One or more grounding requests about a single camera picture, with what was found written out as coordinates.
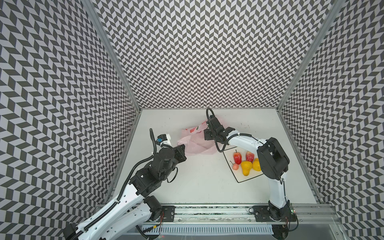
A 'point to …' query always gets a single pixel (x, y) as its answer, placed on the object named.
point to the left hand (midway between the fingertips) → (185, 146)
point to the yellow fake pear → (246, 166)
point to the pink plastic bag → (193, 139)
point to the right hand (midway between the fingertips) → (209, 135)
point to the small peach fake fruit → (235, 166)
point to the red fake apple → (237, 157)
